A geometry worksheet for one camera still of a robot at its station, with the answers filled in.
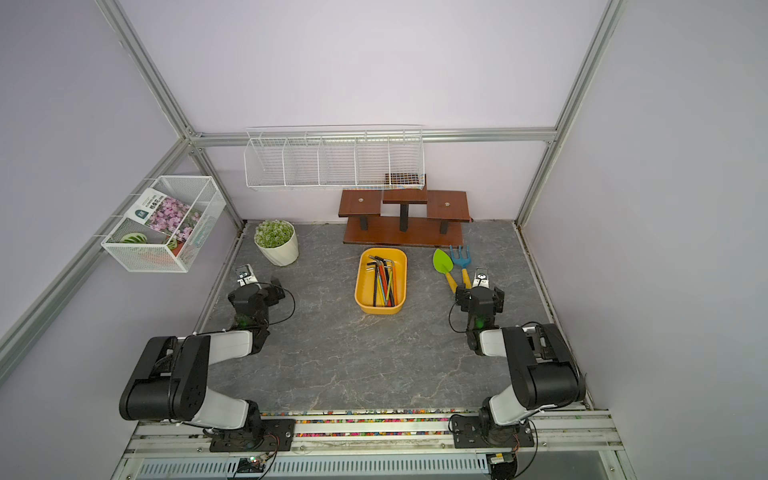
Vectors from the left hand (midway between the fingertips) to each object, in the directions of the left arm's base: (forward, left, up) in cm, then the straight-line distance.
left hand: (260, 281), depth 91 cm
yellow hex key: (+3, -41, -9) cm, 42 cm away
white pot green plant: (+15, -3, +2) cm, 16 cm away
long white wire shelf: (+35, -24, +20) cm, 47 cm away
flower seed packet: (+6, +16, +25) cm, 30 cm away
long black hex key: (+5, -36, -9) cm, 37 cm away
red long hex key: (+2, -38, -9) cm, 39 cm away
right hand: (-4, -69, -3) cm, 69 cm away
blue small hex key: (-1, -38, -9) cm, 39 cm away
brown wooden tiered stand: (+21, -62, +6) cm, 65 cm away
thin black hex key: (+3, -35, -9) cm, 36 cm away
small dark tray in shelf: (+28, -46, +15) cm, 56 cm away
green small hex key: (+3, -40, -9) cm, 41 cm away
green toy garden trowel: (+10, -61, -10) cm, 62 cm away
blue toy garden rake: (+10, -68, -10) cm, 69 cm away
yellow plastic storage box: (+5, -32, -9) cm, 33 cm away
